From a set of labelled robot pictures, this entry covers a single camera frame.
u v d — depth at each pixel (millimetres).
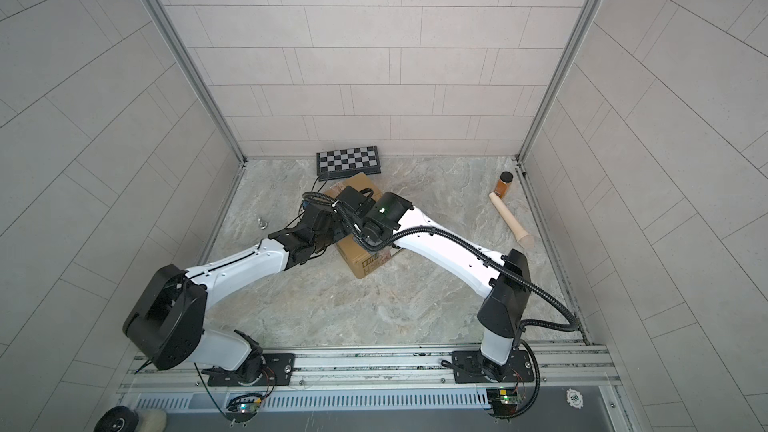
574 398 678
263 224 960
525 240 908
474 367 710
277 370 708
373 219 487
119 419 562
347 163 1117
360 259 784
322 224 675
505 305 403
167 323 414
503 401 680
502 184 993
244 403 649
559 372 711
